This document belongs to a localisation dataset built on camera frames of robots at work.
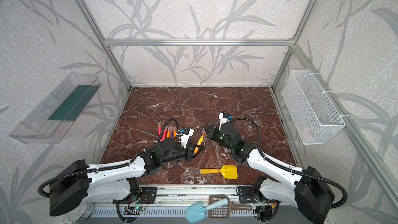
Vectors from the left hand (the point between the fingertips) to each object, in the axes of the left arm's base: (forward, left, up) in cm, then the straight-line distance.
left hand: (205, 145), depth 73 cm
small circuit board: (-25, +34, -19) cm, 46 cm away
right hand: (+11, +1, +3) cm, 11 cm away
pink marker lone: (+14, +26, -17) cm, 33 cm away
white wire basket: (+4, -44, +19) cm, 48 cm away
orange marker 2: (+15, +24, -17) cm, 33 cm away
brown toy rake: (-25, -8, -16) cm, 31 cm away
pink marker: (+17, +29, -16) cm, 38 cm away
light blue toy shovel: (-25, +4, -15) cm, 30 cm away
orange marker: (0, +3, +1) cm, 3 cm away
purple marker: (+16, +22, -17) cm, 32 cm away
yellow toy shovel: (-8, -13, -14) cm, 21 cm away
